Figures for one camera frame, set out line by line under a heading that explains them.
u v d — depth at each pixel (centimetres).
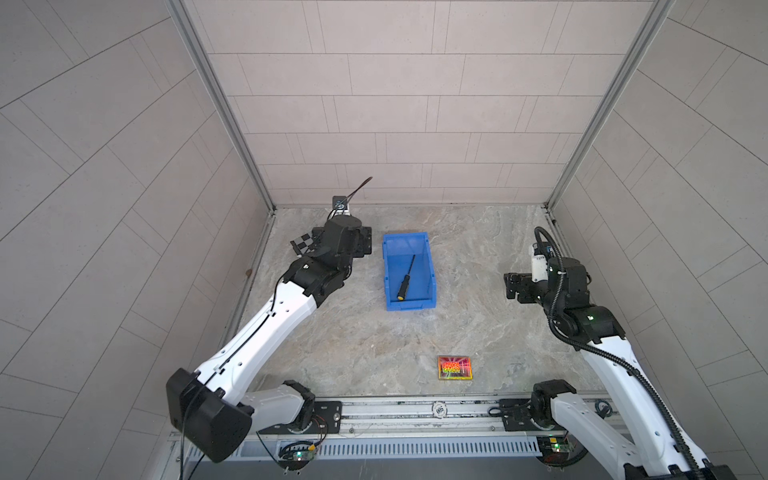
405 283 94
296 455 65
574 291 54
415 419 72
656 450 38
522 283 67
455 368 77
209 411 36
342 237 51
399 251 104
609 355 46
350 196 61
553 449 68
